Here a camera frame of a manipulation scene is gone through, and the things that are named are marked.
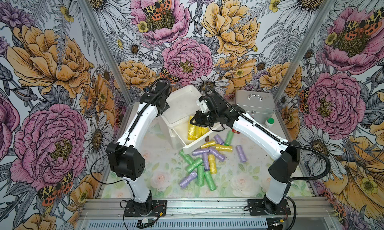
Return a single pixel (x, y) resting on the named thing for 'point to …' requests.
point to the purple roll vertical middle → (205, 159)
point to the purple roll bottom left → (192, 176)
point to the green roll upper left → (187, 158)
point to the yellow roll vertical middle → (212, 164)
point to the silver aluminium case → (260, 105)
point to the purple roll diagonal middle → (218, 156)
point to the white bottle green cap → (269, 123)
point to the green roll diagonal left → (196, 162)
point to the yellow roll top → (192, 132)
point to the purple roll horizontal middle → (197, 152)
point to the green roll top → (229, 138)
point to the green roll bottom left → (200, 175)
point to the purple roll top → (218, 139)
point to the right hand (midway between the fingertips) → (191, 125)
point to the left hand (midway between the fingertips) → (159, 112)
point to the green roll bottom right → (209, 180)
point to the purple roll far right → (242, 155)
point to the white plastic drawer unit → (183, 107)
